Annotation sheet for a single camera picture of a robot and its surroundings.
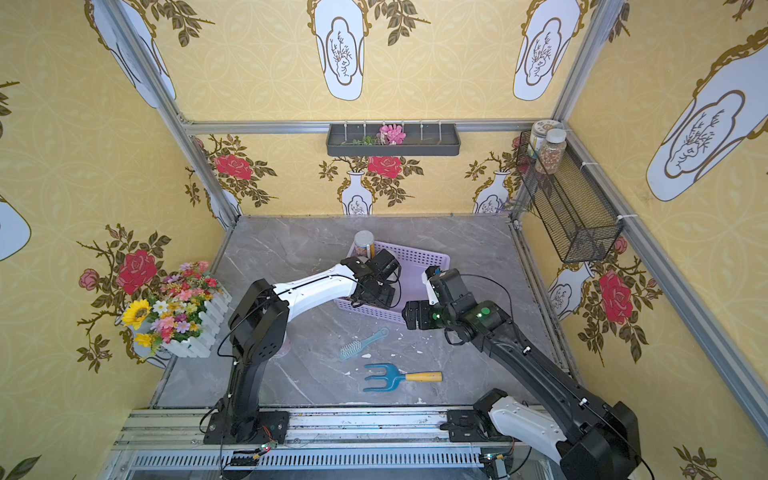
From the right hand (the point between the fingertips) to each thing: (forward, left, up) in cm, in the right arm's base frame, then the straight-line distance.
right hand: (421, 307), depth 79 cm
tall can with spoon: (+22, +18, -2) cm, 29 cm away
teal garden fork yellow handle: (-14, +7, -14) cm, 21 cm away
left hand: (+10, +16, -10) cm, 21 cm away
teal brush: (-7, +18, -13) cm, 23 cm away
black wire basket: (+21, -42, +13) cm, 48 cm away
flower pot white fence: (-6, +62, +2) cm, 63 cm away
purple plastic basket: (+22, +2, -13) cm, 26 cm away
